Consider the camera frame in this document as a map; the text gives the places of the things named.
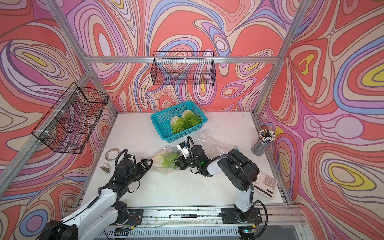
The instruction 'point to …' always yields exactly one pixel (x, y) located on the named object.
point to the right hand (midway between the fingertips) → (174, 165)
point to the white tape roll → (111, 154)
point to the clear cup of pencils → (266, 137)
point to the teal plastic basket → (161, 120)
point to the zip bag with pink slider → (163, 150)
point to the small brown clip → (105, 169)
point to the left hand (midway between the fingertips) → (152, 164)
